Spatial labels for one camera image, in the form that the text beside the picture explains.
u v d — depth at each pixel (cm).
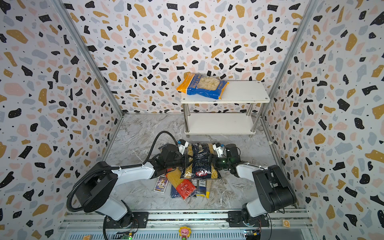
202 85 84
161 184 84
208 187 82
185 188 78
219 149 85
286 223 73
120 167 50
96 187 44
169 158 69
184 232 67
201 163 82
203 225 73
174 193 80
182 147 80
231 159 73
